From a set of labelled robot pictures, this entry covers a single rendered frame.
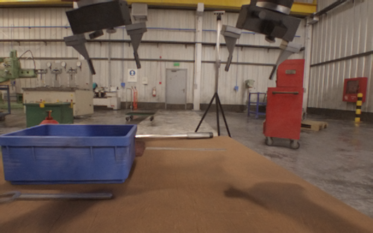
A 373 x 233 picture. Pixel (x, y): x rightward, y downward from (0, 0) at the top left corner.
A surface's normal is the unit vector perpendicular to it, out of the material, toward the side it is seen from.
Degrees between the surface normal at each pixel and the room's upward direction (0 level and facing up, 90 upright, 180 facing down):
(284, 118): 90
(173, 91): 90
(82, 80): 90
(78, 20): 114
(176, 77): 90
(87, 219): 0
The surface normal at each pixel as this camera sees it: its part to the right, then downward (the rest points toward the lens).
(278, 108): -0.47, 0.08
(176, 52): 0.04, 0.11
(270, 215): 0.03, -0.99
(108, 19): -0.10, 0.49
